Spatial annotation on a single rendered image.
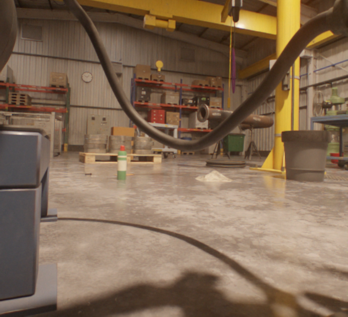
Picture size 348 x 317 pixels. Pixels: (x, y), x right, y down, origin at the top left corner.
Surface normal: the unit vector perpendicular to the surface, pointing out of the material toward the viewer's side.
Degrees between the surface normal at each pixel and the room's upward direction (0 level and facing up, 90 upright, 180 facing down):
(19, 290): 90
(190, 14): 90
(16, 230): 90
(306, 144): 90
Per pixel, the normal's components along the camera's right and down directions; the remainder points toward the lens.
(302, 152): -0.55, 0.04
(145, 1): 0.30, -0.02
